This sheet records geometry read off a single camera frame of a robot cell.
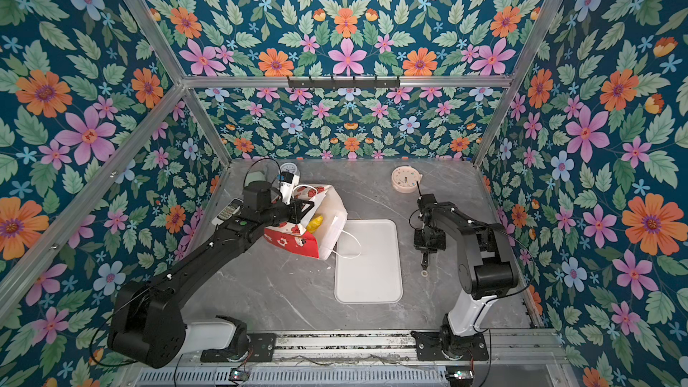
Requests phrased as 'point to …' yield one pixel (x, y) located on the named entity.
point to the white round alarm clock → (288, 167)
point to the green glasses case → (254, 176)
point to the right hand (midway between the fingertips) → (424, 248)
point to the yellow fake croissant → (314, 223)
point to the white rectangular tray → (367, 263)
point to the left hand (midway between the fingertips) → (316, 198)
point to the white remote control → (228, 211)
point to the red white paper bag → (320, 231)
